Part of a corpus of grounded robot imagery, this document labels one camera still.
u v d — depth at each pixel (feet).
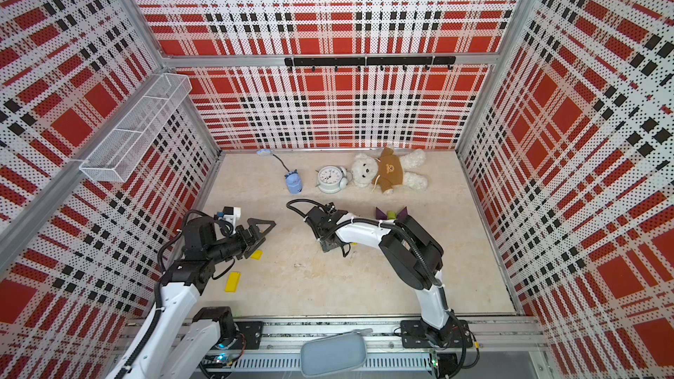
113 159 2.26
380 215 3.23
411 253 1.60
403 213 3.24
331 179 3.49
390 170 3.43
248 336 2.41
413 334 2.42
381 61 2.98
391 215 3.24
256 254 2.55
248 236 2.23
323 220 2.39
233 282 2.70
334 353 2.27
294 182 3.37
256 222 2.31
